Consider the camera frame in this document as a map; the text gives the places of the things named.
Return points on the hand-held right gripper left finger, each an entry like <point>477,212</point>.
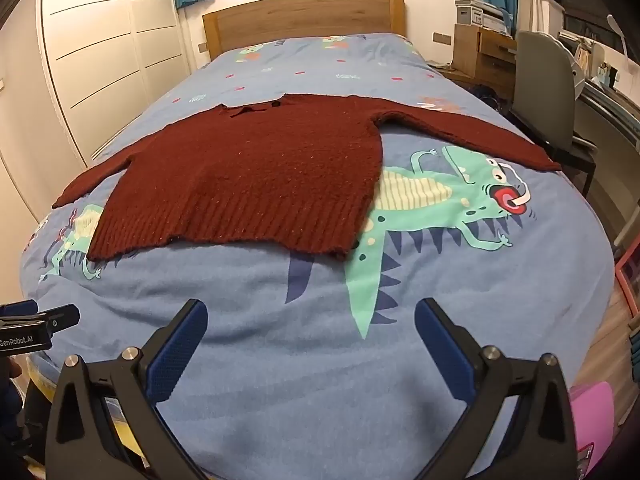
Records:
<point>179,347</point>

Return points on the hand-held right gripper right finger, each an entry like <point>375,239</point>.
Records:
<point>446,347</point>

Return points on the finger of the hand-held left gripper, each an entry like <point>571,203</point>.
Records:
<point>62,317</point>

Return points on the dark red knitted sweater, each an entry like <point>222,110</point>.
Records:
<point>250,170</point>

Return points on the yellow object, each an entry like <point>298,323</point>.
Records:
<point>42,375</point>

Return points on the blue dinosaur printed duvet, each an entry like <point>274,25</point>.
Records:
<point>310,360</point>

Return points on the pink plastic object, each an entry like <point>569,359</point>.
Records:
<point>592,410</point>

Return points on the white wardrobe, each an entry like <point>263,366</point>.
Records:
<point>100,60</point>

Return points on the wooden nightstand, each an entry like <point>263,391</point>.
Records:
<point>492,67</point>

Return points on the grey chair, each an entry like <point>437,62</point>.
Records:
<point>542,80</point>

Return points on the white desk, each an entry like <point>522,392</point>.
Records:
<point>610,105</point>

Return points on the white printer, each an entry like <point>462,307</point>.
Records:
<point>482,15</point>

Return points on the wooden bed headboard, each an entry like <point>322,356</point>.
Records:
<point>300,17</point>

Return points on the white desk lamp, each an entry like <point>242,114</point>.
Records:
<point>616,27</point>

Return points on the pink frame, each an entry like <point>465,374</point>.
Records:
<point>627,280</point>

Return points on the grey wall switch panel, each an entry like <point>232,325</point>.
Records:
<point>442,38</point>

